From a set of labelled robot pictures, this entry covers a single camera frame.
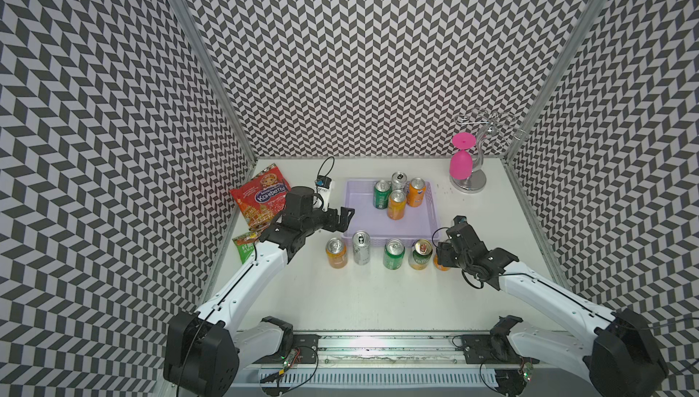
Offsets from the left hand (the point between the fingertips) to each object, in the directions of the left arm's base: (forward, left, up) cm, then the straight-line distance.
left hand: (339, 209), depth 80 cm
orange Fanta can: (+9, -19, -11) cm, 23 cm away
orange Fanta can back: (+13, -26, -9) cm, 31 cm away
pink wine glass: (+21, -42, -3) cm, 47 cm away
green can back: (+14, -14, -10) cm, 22 cm away
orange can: (-10, +1, -9) cm, 13 cm away
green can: (-10, -16, -10) cm, 22 cm away
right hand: (-9, -34, -13) cm, 37 cm away
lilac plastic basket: (+6, -28, -19) cm, 34 cm away
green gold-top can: (-10, -24, -10) cm, 28 cm away
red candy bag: (+15, +31, -14) cm, 38 cm away
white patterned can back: (+16, -20, -6) cm, 26 cm away
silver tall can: (-9, -7, -6) cm, 13 cm away
